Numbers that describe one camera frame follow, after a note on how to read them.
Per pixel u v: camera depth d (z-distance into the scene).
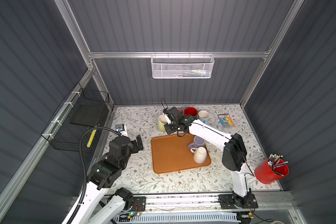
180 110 1.02
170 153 0.92
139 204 0.73
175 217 0.71
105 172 0.44
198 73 0.91
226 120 1.08
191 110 1.04
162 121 0.87
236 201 0.66
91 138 0.68
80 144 0.49
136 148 0.61
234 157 0.52
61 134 0.66
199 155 0.83
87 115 0.76
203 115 1.06
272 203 0.74
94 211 0.43
